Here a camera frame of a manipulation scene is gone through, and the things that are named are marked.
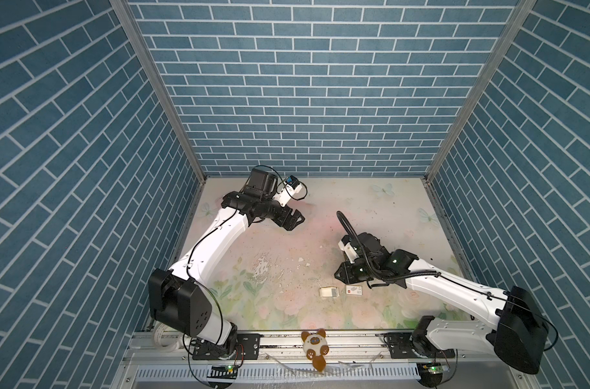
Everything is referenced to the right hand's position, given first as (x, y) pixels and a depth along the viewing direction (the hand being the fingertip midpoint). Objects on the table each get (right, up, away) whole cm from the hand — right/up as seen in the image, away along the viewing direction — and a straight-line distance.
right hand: (333, 273), depth 79 cm
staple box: (+7, -7, +6) cm, 12 cm away
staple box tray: (-1, -9, +7) cm, 12 cm away
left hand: (-13, +21, +1) cm, 24 cm away
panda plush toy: (-6, -20, -8) cm, 22 cm away
